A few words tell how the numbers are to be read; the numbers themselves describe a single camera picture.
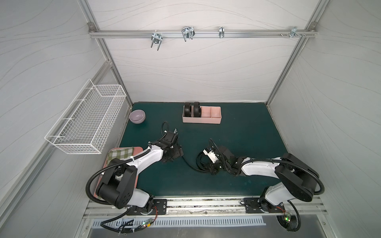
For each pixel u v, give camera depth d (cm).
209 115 115
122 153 92
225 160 69
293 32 76
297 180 44
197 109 101
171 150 79
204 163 85
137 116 107
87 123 69
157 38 80
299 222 69
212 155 78
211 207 75
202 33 78
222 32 78
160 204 74
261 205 66
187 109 102
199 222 70
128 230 66
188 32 77
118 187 42
